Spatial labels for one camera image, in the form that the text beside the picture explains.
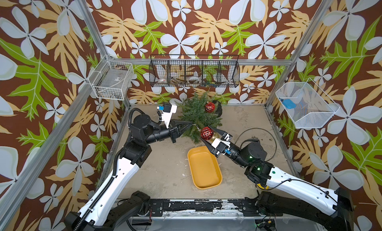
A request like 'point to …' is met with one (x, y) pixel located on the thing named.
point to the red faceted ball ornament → (210, 107)
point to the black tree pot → (219, 109)
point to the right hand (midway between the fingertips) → (206, 129)
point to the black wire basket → (197, 70)
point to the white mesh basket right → (313, 109)
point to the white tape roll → (194, 79)
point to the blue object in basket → (289, 103)
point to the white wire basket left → (111, 80)
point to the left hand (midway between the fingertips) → (191, 123)
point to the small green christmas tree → (200, 110)
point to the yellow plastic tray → (205, 170)
